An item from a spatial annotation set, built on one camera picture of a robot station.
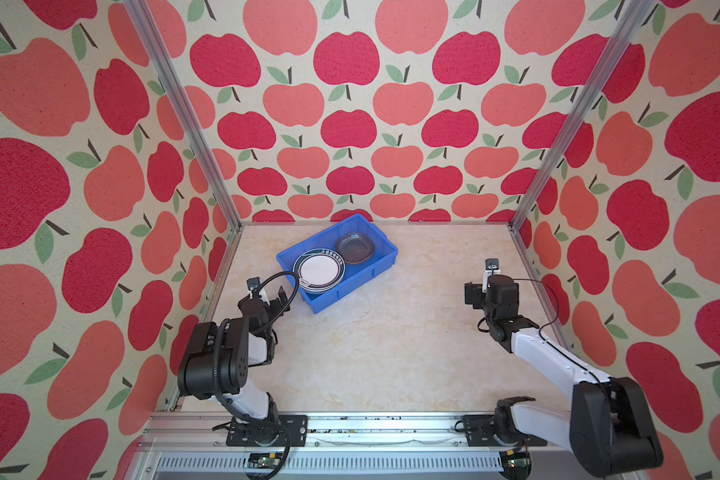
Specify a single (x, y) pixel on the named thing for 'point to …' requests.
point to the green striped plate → (319, 270)
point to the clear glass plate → (355, 247)
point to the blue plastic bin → (327, 240)
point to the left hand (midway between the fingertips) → (271, 291)
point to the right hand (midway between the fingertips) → (497, 283)
